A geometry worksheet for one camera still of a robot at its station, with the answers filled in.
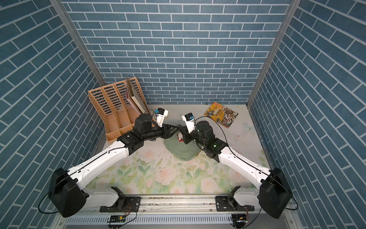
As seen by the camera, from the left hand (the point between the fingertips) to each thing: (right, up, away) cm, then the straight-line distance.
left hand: (180, 129), depth 73 cm
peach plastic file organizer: (-54, +18, +32) cm, 65 cm away
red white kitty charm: (-1, -5, +4) cm, 6 cm away
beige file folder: (-29, +21, +14) cm, 39 cm away
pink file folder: (-31, +16, +12) cm, 37 cm away
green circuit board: (-32, -46, -1) cm, 56 cm away
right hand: (0, 0, +2) cm, 2 cm away
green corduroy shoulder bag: (+1, -14, +12) cm, 19 cm away
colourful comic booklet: (+31, +8, +40) cm, 51 cm away
